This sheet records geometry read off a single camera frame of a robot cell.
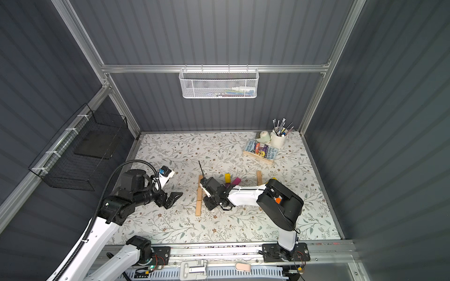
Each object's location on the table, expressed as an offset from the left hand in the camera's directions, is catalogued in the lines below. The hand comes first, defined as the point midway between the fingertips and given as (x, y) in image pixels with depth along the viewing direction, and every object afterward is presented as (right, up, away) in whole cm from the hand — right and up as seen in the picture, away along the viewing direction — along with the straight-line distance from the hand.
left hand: (173, 188), depth 72 cm
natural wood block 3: (+8, -14, +14) cm, 21 cm away
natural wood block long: (+40, 0, +25) cm, 48 cm away
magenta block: (+27, -2, +24) cm, 37 cm away
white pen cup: (+53, +21, +36) cm, 67 cm away
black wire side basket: (-40, +10, -1) cm, 41 cm away
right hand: (+13, -10, +16) cm, 23 cm away
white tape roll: (+46, +24, +36) cm, 63 cm away
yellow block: (+22, 0, +26) cm, 35 cm away
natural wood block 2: (+8, -7, +19) cm, 22 cm away
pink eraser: (+30, -31, -3) cm, 43 cm away
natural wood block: (+7, 0, +27) cm, 28 cm away
